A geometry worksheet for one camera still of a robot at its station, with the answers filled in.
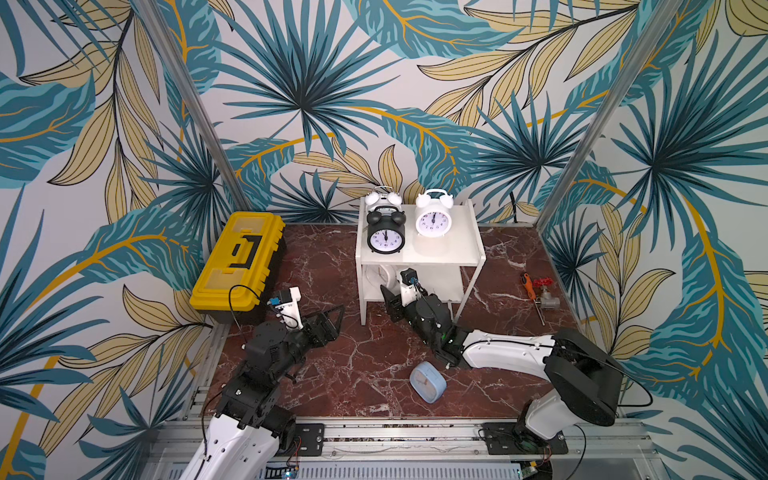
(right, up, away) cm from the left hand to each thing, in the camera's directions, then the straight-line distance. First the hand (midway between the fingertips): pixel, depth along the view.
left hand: (335, 315), depth 71 cm
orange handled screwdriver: (+61, +1, +29) cm, 67 cm away
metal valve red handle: (+63, 0, +25) cm, 68 cm away
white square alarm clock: (+9, +9, +9) cm, 16 cm away
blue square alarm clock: (+23, -18, +5) cm, 29 cm away
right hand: (+13, +7, +9) cm, 18 cm away
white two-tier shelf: (+26, +17, +1) cm, 31 cm away
